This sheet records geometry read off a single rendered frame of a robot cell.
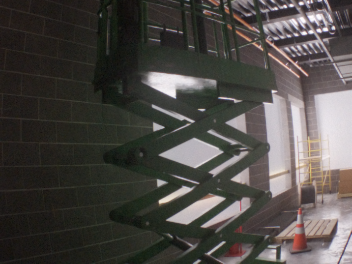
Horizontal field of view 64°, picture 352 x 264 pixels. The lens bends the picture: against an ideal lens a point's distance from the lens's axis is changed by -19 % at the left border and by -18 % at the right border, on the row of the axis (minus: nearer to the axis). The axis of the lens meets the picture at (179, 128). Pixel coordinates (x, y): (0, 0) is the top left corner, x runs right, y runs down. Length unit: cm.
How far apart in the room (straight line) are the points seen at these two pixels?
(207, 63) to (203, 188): 91
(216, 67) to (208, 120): 41
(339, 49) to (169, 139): 555
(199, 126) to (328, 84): 936
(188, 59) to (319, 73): 954
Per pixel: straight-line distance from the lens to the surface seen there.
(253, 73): 294
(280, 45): 856
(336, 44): 734
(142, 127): 388
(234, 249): 533
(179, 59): 236
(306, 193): 872
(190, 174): 249
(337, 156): 1157
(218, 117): 266
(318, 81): 1167
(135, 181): 372
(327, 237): 554
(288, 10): 687
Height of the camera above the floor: 161
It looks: 6 degrees up
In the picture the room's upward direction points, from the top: 4 degrees counter-clockwise
